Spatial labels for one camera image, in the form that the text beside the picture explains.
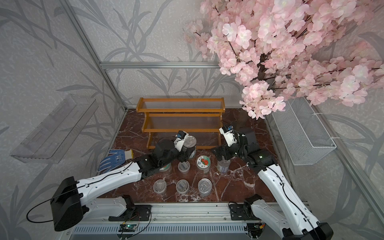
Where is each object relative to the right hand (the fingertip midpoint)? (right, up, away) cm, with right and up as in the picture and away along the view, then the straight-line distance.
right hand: (219, 144), depth 73 cm
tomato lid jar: (-7, -12, +9) cm, 17 cm away
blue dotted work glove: (-62, -11, +21) cm, 66 cm away
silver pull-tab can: (-7, -23, +5) cm, 25 cm away
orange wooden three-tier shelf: (-9, +15, +46) cm, 49 cm away
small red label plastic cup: (-19, -15, +11) cm, 26 cm away
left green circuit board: (-44, -39, -3) cm, 59 cm away
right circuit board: (+17, -41, -2) cm, 44 cm away
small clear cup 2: (-31, -22, +4) cm, 38 cm away
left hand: (-15, -1, +4) cm, 15 cm away
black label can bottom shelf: (-15, -1, 0) cm, 15 cm away
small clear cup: (-19, -23, +4) cm, 29 cm away
